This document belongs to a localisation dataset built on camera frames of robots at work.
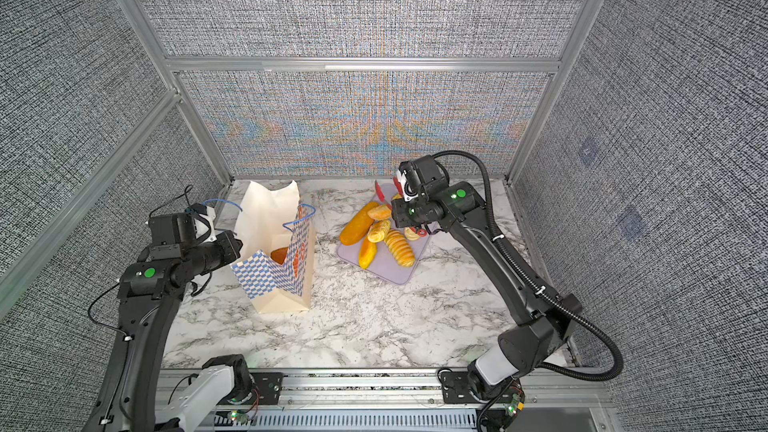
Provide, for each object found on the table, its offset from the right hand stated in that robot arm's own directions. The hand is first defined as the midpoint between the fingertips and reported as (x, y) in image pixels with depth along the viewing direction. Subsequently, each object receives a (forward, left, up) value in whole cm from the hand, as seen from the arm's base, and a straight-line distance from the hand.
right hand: (402, 209), depth 76 cm
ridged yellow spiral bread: (+3, 0, -23) cm, 23 cm away
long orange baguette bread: (+12, +14, -22) cm, 29 cm away
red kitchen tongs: (-9, -4, +3) cm, 10 cm away
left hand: (-8, +39, -2) cm, 40 cm away
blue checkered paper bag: (+10, +41, -16) cm, 46 cm away
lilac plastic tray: (-1, +5, -26) cm, 27 cm away
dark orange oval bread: (-12, +29, -1) cm, 31 cm away
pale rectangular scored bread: (+9, -4, -23) cm, 25 cm away
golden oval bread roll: (+15, +7, -19) cm, 25 cm away
